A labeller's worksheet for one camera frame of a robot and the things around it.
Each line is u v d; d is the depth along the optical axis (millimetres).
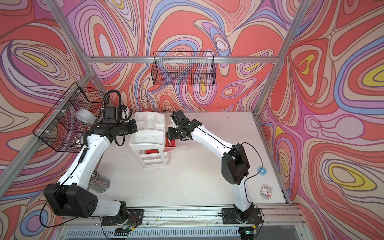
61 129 702
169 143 848
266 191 797
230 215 725
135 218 722
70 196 399
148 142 792
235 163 491
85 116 736
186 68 959
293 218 736
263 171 890
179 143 825
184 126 639
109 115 586
